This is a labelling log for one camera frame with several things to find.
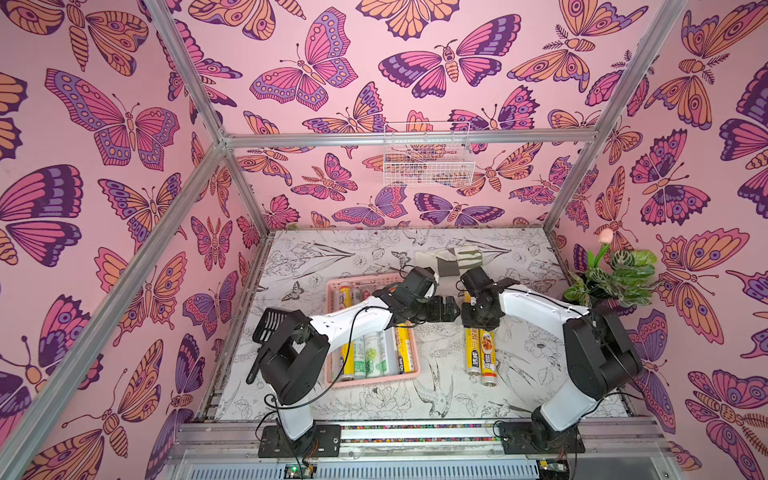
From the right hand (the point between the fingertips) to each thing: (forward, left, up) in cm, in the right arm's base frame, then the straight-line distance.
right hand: (465, 323), depth 92 cm
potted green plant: (+2, -33, +22) cm, 40 cm away
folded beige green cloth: (+25, +3, -2) cm, 26 cm away
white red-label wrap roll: (-12, +22, +1) cm, 25 cm away
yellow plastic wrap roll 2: (-7, -1, 0) cm, 7 cm away
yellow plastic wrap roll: (-9, +19, +1) cm, 21 cm away
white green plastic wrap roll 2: (-11, +27, +2) cm, 30 cm away
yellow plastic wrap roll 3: (-11, -5, +1) cm, 12 cm away
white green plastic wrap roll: (-12, +31, +2) cm, 33 cm away
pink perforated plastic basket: (+14, +33, -2) cm, 36 cm away
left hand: (-2, +5, +10) cm, 11 cm away
